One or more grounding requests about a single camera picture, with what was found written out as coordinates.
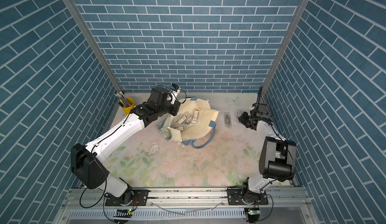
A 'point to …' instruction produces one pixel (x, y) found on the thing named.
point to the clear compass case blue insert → (237, 114)
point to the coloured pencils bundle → (123, 101)
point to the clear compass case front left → (182, 119)
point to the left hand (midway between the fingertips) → (183, 103)
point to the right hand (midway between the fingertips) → (242, 118)
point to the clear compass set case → (227, 120)
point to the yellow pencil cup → (127, 109)
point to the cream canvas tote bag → (199, 134)
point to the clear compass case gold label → (195, 116)
